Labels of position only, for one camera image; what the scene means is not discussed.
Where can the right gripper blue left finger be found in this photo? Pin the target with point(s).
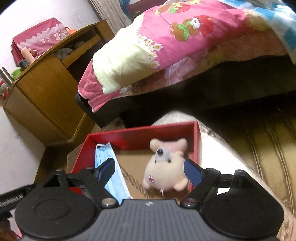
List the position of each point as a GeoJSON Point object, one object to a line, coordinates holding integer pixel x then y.
{"type": "Point", "coordinates": [104, 171]}

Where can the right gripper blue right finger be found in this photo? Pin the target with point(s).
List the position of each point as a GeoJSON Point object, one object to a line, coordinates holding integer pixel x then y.
{"type": "Point", "coordinates": [193, 172]}

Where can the blue face mask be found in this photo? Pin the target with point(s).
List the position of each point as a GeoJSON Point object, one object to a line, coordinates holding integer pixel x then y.
{"type": "Point", "coordinates": [116, 186]}

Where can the cream plush hamster toy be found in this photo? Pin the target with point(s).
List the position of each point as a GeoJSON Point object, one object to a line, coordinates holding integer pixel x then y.
{"type": "Point", "coordinates": [165, 170]}

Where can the red cardboard box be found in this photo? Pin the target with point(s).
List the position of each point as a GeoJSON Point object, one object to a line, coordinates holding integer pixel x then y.
{"type": "Point", "coordinates": [131, 147]}

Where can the floral round tablecloth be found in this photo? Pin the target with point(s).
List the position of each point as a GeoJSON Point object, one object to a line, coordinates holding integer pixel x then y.
{"type": "Point", "coordinates": [233, 203]}

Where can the wooden cabinet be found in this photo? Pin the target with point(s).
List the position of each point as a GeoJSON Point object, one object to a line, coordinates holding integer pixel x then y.
{"type": "Point", "coordinates": [42, 98]}

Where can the steel thermos bottle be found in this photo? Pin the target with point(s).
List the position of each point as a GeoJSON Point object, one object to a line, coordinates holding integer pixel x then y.
{"type": "Point", "coordinates": [6, 77]}

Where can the pink cartoon quilt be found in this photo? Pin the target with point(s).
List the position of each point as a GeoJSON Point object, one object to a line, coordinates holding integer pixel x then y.
{"type": "Point", "coordinates": [170, 43]}

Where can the pink cylinder bottle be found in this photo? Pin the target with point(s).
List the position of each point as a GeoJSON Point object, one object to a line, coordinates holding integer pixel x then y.
{"type": "Point", "coordinates": [27, 55]}

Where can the pink cloth covered box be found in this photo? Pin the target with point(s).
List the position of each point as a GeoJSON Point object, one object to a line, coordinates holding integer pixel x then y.
{"type": "Point", "coordinates": [38, 39]}

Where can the blue white patchwork blanket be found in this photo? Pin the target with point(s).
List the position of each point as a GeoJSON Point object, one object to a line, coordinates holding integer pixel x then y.
{"type": "Point", "coordinates": [278, 15]}

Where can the beige curtain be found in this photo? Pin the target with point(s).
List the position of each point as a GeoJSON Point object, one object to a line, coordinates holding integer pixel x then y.
{"type": "Point", "coordinates": [114, 11]}

